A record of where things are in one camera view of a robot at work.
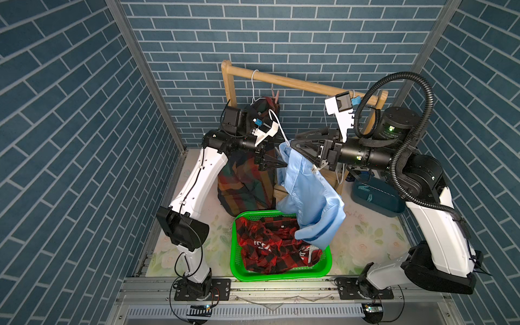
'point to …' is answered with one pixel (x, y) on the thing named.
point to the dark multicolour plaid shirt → (244, 189)
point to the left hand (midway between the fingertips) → (290, 153)
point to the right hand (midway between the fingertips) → (299, 143)
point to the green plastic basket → (240, 272)
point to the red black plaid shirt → (269, 245)
